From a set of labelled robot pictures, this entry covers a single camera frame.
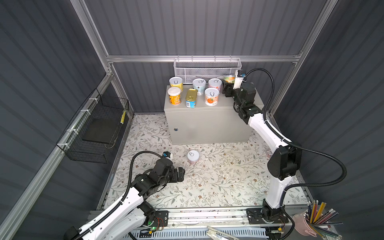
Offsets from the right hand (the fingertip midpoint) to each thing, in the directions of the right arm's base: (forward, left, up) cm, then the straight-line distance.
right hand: (231, 80), depth 80 cm
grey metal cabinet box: (-4, +14, -32) cm, 35 cm away
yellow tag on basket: (-14, +61, -13) cm, 63 cm away
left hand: (-39, +29, -29) cm, 57 cm away
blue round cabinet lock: (-15, +32, -23) cm, 42 cm away
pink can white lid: (-26, +22, -36) cm, 49 cm away
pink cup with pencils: (-60, -34, -35) cm, 77 cm away
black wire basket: (-27, +69, -10) cm, 75 cm away
